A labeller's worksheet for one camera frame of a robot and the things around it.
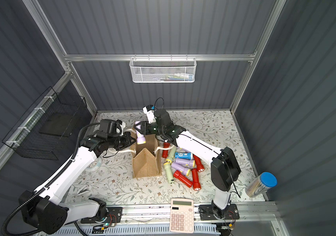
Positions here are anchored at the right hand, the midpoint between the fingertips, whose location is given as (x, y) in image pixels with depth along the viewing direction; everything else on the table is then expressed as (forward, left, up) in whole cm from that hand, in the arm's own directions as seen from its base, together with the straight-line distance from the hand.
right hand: (137, 126), depth 75 cm
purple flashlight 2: (-14, -26, -25) cm, 39 cm away
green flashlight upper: (-4, -17, -25) cm, 31 cm away
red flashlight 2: (-9, -34, -27) cm, 45 cm away
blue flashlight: (-3, -25, -25) cm, 36 cm away
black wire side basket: (-7, +47, +2) cm, 47 cm away
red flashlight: (-2, -13, -26) cm, 29 cm away
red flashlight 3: (-18, -24, -26) cm, 39 cm away
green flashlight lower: (-14, -16, -26) cm, 34 cm away
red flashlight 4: (-21, -32, -26) cm, 46 cm away
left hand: (-5, 0, -6) cm, 8 cm away
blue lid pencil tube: (-24, -59, -12) cm, 65 cm away
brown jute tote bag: (-11, -4, -17) cm, 20 cm away
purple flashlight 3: (-5, -2, -4) cm, 7 cm away
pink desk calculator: (-36, -23, -27) cm, 51 cm away
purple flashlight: (-8, -29, -26) cm, 39 cm away
